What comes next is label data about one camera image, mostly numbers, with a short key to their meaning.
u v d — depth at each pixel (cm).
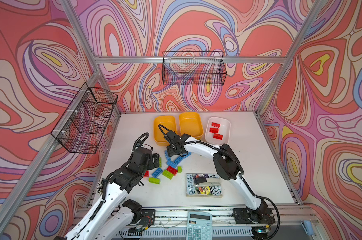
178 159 93
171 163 91
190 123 108
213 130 106
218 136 103
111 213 47
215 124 109
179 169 88
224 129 107
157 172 86
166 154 90
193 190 80
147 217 72
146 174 86
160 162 96
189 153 96
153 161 69
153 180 84
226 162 58
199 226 69
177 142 72
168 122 109
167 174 86
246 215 73
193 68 96
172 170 88
